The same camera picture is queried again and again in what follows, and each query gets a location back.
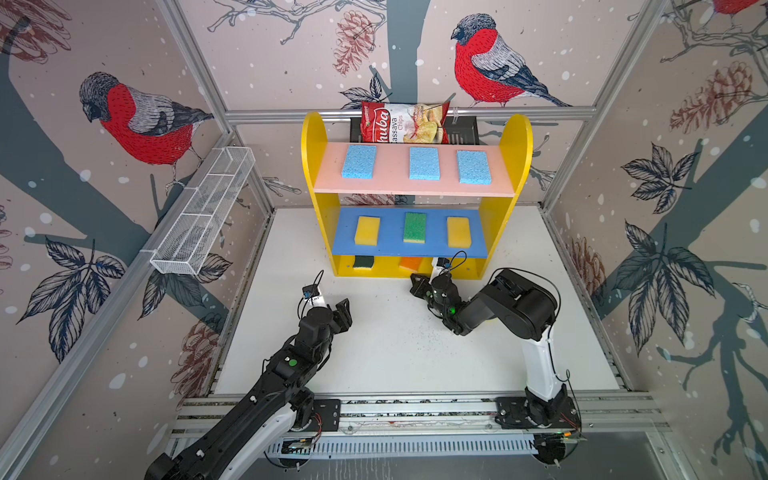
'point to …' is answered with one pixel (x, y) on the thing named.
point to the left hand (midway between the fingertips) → (340, 303)
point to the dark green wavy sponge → (363, 262)
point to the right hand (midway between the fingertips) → (406, 281)
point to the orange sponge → (412, 263)
